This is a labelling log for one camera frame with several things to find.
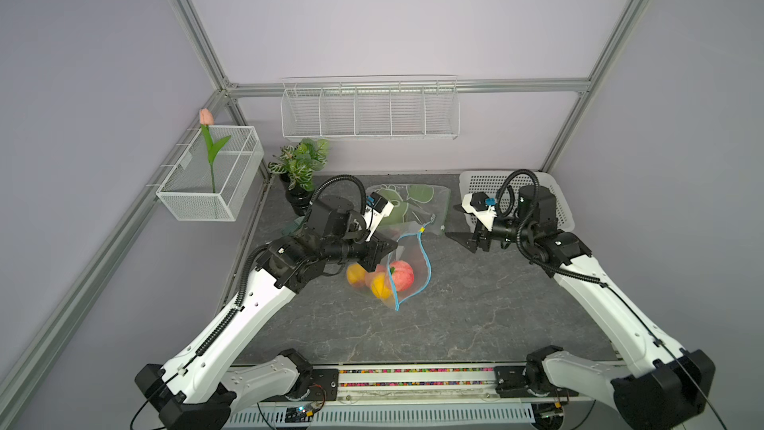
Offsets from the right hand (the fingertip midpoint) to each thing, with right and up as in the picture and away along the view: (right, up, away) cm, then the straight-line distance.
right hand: (452, 215), depth 72 cm
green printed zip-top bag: (-4, +2, +30) cm, 31 cm away
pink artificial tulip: (-64, +18, +9) cm, 67 cm away
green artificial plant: (-43, +15, +16) cm, 48 cm away
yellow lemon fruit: (-25, -17, +12) cm, 33 cm away
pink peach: (-12, -14, -1) cm, 19 cm away
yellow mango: (-18, -19, +5) cm, 27 cm away
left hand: (-14, -7, -7) cm, 17 cm away
